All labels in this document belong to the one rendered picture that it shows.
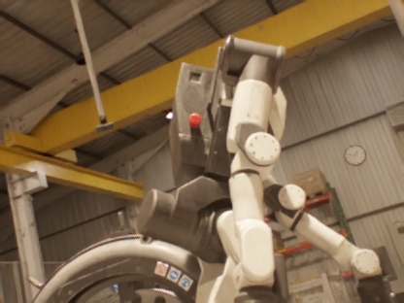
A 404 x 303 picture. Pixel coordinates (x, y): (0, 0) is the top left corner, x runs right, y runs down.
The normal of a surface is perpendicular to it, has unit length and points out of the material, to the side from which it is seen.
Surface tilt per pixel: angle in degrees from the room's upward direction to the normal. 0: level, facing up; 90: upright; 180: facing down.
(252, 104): 82
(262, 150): 82
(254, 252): 82
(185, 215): 110
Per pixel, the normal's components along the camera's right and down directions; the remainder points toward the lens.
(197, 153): 0.04, -0.06
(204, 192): 0.40, -0.39
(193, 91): 0.12, -0.47
